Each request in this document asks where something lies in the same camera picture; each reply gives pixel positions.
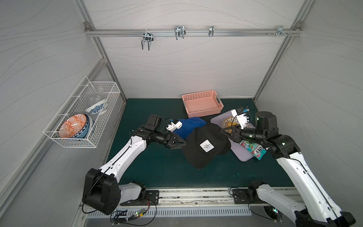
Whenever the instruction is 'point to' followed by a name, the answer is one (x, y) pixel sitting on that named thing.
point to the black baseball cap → (203, 143)
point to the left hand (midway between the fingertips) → (184, 147)
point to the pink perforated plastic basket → (202, 103)
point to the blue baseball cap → (188, 125)
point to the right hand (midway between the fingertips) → (222, 129)
